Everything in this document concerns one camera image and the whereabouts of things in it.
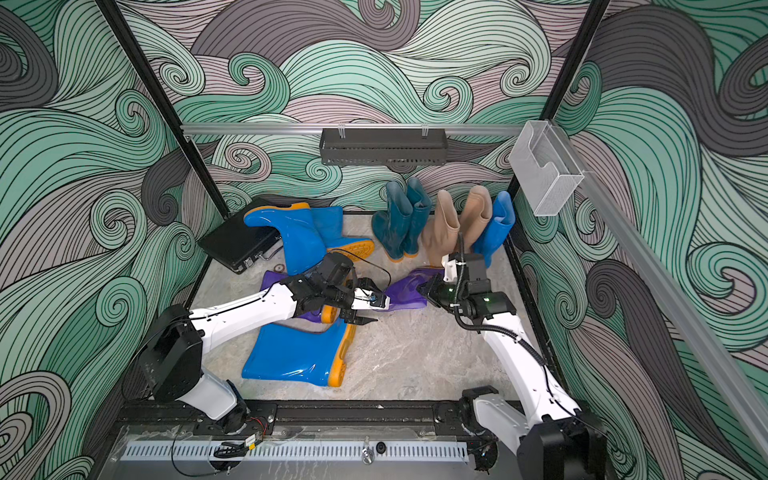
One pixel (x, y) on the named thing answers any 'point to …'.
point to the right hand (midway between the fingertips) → (413, 288)
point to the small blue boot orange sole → (330, 222)
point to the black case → (235, 242)
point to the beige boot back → (441, 240)
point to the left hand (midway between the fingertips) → (377, 296)
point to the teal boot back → (390, 227)
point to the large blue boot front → (292, 353)
